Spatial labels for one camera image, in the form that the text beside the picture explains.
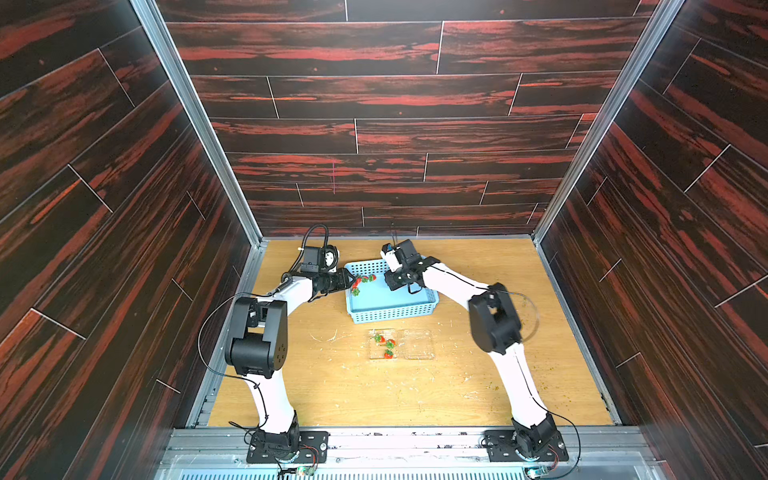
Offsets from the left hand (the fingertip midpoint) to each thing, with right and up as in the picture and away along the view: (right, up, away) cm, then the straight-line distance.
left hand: (353, 279), depth 99 cm
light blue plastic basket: (+8, -8, +1) cm, 11 cm away
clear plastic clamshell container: (+16, -20, -7) cm, 26 cm away
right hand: (+14, +1, +6) cm, 16 cm away
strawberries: (+3, 0, +6) cm, 7 cm away
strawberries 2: (+12, -20, -8) cm, 24 cm away
